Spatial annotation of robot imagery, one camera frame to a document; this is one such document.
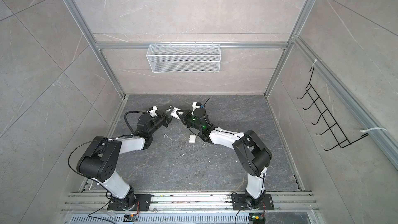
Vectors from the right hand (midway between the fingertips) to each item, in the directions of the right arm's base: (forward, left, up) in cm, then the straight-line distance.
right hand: (175, 112), depth 84 cm
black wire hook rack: (-26, -69, +11) cm, 74 cm away
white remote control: (-1, +1, -1) cm, 1 cm away
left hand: (+3, 0, +2) cm, 4 cm away
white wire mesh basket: (+38, -3, +9) cm, 39 cm away
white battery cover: (-6, -8, -20) cm, 23 cm away
